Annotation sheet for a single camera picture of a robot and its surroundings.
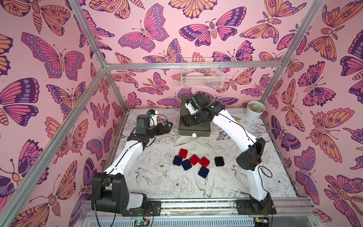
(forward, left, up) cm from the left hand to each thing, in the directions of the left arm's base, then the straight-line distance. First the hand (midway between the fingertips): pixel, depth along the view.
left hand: (168, 124), depth 84 cm
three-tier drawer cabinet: (-3, -19, -2) cm, 19 cm away
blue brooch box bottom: (-22, -21, -20) cm, 36 cm away
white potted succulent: (+22, -62, -11) cm, 67 cm away
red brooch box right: (-15, -22, -20) cm, 33 cm away
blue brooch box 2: (-17, -11, -19) cm, 28 cm away
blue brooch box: (-14, -5, -20) cm, 25 cm away
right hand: (-1, -10, +2) cm, 10 cm away
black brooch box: (-14, -32, -21) cm, 41 cm away
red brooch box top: (-9, -9, -20) cm, 23 cm away
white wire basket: (+33, -22, +14) cm, 42 cm away
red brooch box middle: (-14, -16, -19) cm, 29 cm away
